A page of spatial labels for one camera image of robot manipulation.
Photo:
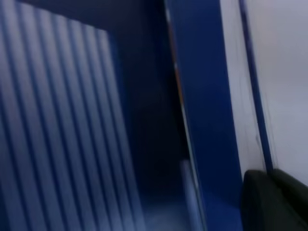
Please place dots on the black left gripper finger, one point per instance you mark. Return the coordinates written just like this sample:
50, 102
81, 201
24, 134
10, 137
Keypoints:
273, 202

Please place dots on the robot catalogue book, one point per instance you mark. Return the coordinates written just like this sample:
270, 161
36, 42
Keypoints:
116, 115

